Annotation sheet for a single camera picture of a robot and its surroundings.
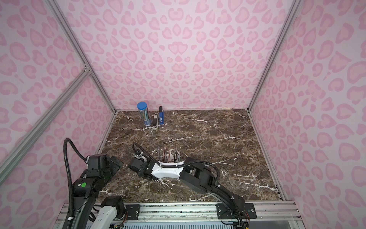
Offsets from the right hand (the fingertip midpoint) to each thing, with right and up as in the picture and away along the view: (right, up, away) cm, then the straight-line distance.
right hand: (144, 165), depth 90 cm
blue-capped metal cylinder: (-3, +35, +7) cm, 36 cm away
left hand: (-10, +5, -15) cm, 19 cm away
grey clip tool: (+3, +28, +17) cm, 33 cm away
